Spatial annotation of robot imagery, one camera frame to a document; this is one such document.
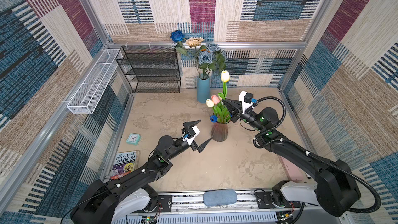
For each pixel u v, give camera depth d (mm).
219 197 728
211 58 874
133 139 937
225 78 573
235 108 645
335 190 405
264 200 733
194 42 815
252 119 635
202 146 684
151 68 1091
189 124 684
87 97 718
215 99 750
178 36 849
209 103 742
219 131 962
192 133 586
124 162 849
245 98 583
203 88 1017
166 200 746
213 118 705
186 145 649
